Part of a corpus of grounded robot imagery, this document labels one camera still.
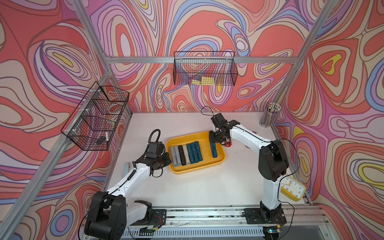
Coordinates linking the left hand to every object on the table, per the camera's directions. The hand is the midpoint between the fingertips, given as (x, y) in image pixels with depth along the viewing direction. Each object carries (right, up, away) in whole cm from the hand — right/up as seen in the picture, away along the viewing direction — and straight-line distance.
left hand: (172, 159), depth 87 cm
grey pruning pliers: (+2, +1, +4) cm, 4 cm away
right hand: (+25, +9, +6) cm, 27 cm away
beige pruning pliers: (+8, +2, +6) cm, 11 cm away
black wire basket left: (-38, +19, -14) cm, 45 cm away
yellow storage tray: (+20, +11, +17) cm, 28 cm away
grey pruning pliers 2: (+3, +2, +6) cm, 7 cm away
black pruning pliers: (+5, +2, +6) cm, 8 cm away
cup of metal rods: (+65, +25, +18) cm, 72 cm away
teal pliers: (+14, +3, +6) cm, 15 cm away
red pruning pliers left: (+37, +7, +14) cm, 40 cm away
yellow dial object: (+67, -14, -6) cm, 69 cm away
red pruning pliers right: (+57, +15, +18) cm, 61 cm away
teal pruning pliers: (+11, +2, +6) cm, 13 cm away
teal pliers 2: (+26, +3, +1) cm, 26 cm away
